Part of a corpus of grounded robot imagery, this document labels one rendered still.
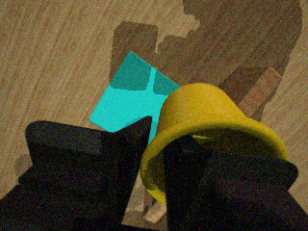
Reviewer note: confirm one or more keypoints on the yellow cup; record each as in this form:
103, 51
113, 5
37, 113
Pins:
218, 124

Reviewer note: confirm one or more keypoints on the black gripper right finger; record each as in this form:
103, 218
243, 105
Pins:
190, 169

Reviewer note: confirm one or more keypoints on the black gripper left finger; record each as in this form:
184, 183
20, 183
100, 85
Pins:
117, 155

